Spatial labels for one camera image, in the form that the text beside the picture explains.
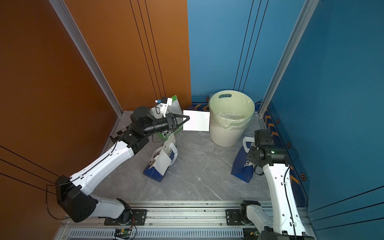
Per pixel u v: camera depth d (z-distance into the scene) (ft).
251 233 2.28
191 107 3.90
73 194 1.28
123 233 2.35
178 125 2.00
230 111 3.31
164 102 2.00
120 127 3.70
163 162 2.32
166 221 2.41
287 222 1.22
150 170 2.54
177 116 2.06
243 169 2.62
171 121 1.90
